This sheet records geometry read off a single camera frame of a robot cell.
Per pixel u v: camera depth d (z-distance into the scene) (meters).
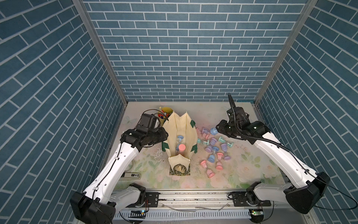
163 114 0.96
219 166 0.84
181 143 0.96
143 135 0.52
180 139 0.96
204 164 0.85
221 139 0.94
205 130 0.99
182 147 0.84
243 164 0.87
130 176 0.79
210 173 0.81
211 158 0.86
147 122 0.55
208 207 0.73
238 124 0.54
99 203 0.37
